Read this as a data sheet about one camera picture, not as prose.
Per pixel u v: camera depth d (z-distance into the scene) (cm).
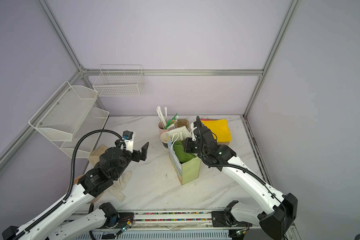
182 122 111
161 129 101
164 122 102
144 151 63
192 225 73
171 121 93
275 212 38
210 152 53
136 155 61
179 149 78
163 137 93
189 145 63
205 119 115
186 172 76
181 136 83
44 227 40
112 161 49
